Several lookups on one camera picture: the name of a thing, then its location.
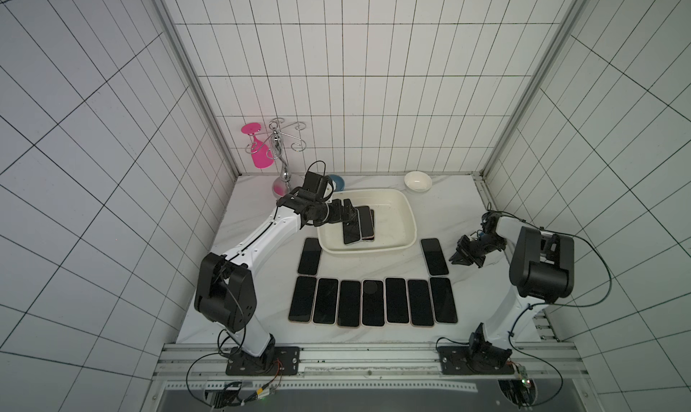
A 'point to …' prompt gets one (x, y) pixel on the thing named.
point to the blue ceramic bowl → (339, 183)
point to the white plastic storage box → (395, 221)
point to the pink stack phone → (367, 222)
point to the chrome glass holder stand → (278, 129)
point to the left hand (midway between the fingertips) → (341, 219)
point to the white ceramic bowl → (417, 181)
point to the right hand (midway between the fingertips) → (444, 254)
